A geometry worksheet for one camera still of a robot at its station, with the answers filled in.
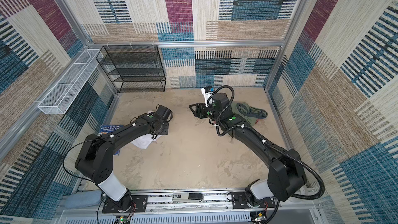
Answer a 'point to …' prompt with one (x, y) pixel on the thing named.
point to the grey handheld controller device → (187, 197)
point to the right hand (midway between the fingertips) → (194, 108)
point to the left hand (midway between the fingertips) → (162, 127)
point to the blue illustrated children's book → (105, 129)
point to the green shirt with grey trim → (250, 114)
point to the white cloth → (144, 142)
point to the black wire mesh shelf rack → (133, 68)
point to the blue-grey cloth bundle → (83, 199)
